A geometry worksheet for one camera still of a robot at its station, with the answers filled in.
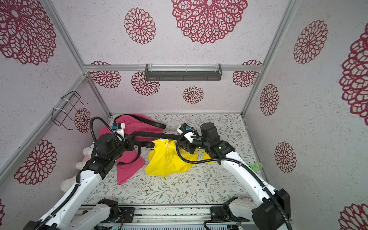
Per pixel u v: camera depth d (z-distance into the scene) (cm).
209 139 56
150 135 73
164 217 74
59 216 40
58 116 73
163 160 77
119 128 67
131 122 109
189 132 59
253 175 44
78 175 50
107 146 56
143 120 109
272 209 38
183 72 94
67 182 77
